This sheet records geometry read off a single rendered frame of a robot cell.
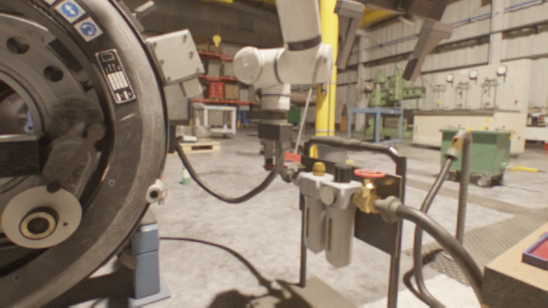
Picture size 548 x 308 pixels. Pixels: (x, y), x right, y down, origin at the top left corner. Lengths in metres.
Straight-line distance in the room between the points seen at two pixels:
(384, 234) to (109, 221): 0.63
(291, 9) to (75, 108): 0.47
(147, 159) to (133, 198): 0.08
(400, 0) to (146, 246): 0.98
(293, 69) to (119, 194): 0.45
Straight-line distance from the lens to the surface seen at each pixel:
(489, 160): 3.20
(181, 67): 0.66
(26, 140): 0.60
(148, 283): 1.11
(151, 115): 0.61
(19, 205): 0.63
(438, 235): 0.63
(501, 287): 0.41
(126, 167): 0.62
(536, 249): 0.48
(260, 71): 0.65
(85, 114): 0.65
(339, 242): 0.77
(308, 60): 0.61
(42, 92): 0.74
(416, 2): 0.45
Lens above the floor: 0.63
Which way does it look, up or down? 4 degrees down
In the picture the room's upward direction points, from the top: 1 degrees clockwise
